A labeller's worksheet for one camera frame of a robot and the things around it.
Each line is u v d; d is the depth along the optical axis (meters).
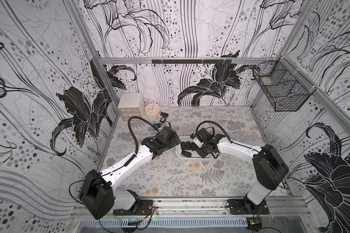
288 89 0.88
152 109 1.15
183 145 0.94
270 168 0.47
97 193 0.39
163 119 1.11
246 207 0.65
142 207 0.73
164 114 1.11
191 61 0.90
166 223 0.69
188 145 0.95
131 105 1.03
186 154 0.91
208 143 0.66
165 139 0.60
